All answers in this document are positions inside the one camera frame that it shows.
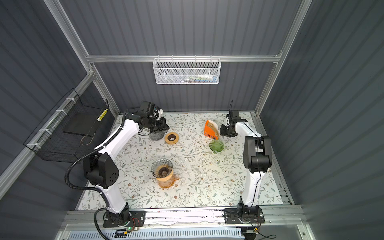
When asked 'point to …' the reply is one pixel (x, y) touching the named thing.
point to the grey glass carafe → (157, 135)
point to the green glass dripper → (216, 146)
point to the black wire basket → (48, 143)
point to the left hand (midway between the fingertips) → (169, 127)
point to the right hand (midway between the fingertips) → (224, 133)
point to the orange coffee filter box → (211, 129)
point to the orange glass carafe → (167, 181)
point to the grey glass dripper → (161, 168)
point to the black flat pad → (84, 123)
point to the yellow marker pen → (101, 117)
